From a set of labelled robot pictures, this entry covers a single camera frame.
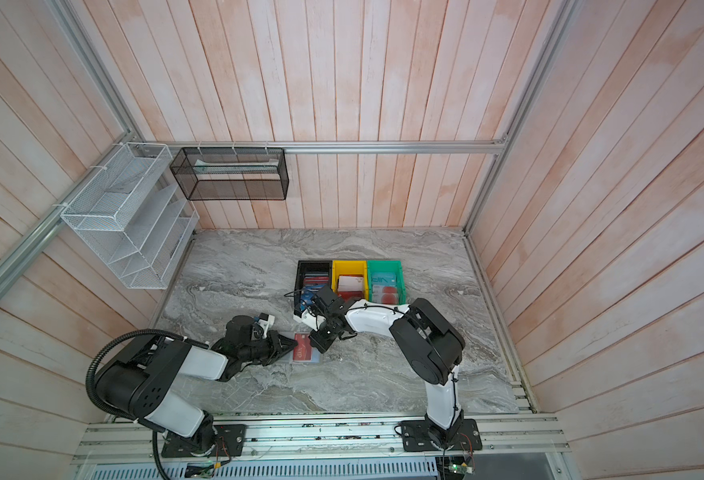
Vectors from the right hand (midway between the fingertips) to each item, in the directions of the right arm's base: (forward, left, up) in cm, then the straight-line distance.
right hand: (313, 342), depth 90 cm
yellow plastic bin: (+24, -10, +6) cm, 27 cm away
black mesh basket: (+52, +32, +25) cm, 66 cm away
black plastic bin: (+24, +3, 0) cm, 24 cm away
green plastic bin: (+21, -24, +2) cm, 32 cm away
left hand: (-3, +4, +1) cm, 5 cm away
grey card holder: (-4, +2, +1) cm, 4 cm away
